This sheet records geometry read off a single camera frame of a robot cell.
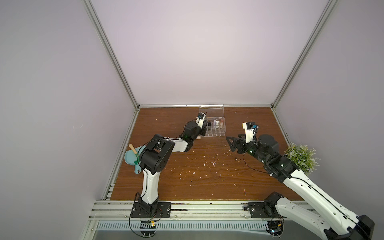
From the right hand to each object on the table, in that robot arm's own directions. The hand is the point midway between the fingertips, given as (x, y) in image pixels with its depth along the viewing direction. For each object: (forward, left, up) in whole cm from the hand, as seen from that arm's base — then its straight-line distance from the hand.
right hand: (234, 133), depth 71 cm
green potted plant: (-6, -36, -11) cm, 38 cm away
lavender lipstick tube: (+22, +7, -21) cm, 31 cm away
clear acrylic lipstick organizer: (+36, +7, -25) cm, 44 cm away
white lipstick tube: (+22, +6, -22) cm, 32 cm away
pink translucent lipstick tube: (+23, +2, -22) cm, 32 cm away
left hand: (+19, +12, -14) cm, 27 cm away
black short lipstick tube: (+22, +11, -20) cm, 32 cm away
